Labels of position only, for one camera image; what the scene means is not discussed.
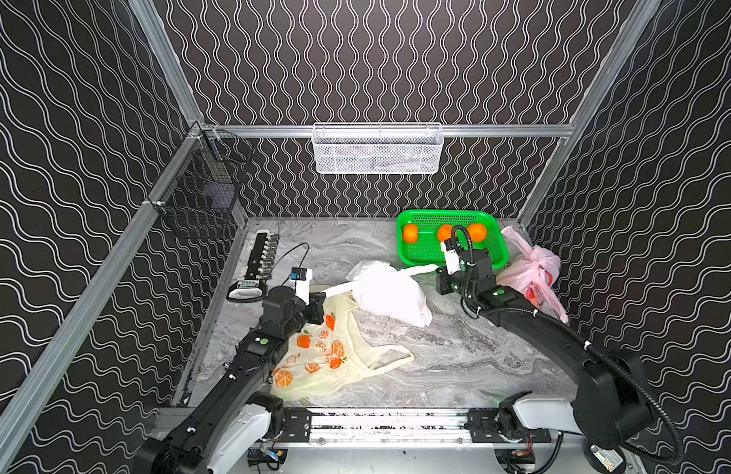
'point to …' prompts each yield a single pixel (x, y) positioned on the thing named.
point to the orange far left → (410, 233)
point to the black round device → (609, 458)
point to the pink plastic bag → (533, 272)
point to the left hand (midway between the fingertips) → (330, 293)
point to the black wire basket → (203, 190)
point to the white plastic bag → (386, 290)
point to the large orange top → (477, 232)
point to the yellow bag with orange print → (327, 352)
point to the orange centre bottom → (445, 232)
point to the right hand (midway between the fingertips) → (441, 266)
